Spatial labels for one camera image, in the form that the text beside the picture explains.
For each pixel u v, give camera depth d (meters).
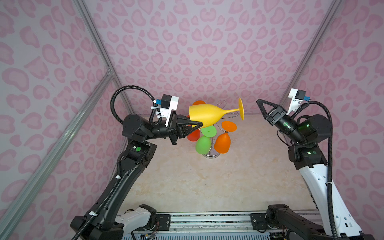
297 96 0.49
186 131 0.48
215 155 0.99
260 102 0.54
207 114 0.48
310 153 0.46
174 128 0.42
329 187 0.40
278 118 0.49
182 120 0.46
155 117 0.44
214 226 0.73
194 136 0.82
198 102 0.83
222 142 0.76
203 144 0.76
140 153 0.45
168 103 0.40
